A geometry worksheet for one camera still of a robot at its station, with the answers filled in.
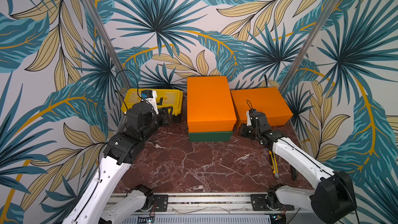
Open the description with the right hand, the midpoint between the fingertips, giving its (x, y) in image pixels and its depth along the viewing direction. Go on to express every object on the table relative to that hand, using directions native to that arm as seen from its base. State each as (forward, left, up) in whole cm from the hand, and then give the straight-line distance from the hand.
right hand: (238, 127), depth 85 cm
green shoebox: (-1, +15, -9) cm, 17 cm away
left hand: (-5, +34, +22) cm, 41 cm away
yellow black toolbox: (+17, +37, +6) cm, 41 cm away
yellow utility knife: (-16, -19, -13) cm, 28 cm away
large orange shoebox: (+7, +15, +9) cm, 19 cm away
